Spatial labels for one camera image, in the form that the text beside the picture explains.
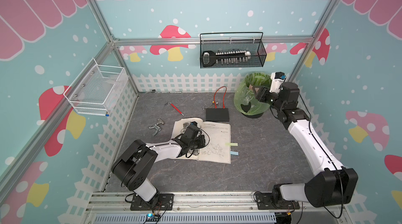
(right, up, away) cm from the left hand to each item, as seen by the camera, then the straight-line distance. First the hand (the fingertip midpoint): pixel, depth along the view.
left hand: (205, 142), depth 91 cm
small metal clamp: (-31, +8, +8) cm, 33 cm away
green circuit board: (-25, -31, -19) cm, 44 cm away
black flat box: (+8, +15, +18) cm, 25 cm away
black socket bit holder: (+3, +49, -1) cm, 49 cm away
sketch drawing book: (+8, -4, -1) cm, 9 cm away
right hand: (+25, +31, -14) cm, 42 cm away
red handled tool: (-22, +20, +21) cm, 37 cm away
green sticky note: (+14, -1, +1) cm, 14 cm away
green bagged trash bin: (+23, +25, -2) cm, 34 cm away
